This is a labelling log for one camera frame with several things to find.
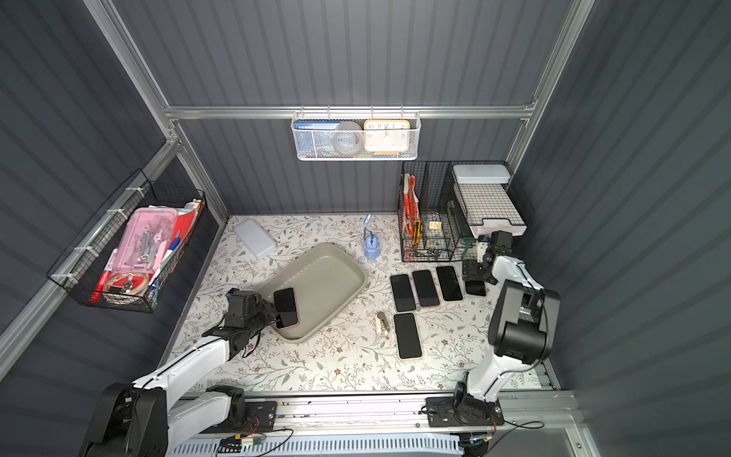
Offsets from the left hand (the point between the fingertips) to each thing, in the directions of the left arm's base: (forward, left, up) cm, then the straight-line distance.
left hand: (270, 308), depth 89 cm
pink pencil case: (+6, +26, +27) cm, 38 cm away
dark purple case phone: (+8, -43, -4) cm, 44 cm away
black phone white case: (-8, -43, -4) cm, 44 cm away
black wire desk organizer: (+48, -65, -1) cm, 80 cm away
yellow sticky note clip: (+38, -59, -2) cm, 70 cm away
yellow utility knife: (+34, -51, -1) cm, 61 cm away
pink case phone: (+2, -4, -3) cm, 5 cm away
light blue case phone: (+8, -68, -2) cm, 68 cm away
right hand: (+11, -72, +2) cm, 73 cm away
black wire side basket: (-5, +31, +31) cm, 44 cm away
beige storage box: (+13, -16, -3) cm, 21 cm away
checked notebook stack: (+30, -72, +16) cm, 80 cm away
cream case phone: (+10, -52, -5) cm, 53 cm away
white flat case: (+33, +14, -3) cm, 36 cm away
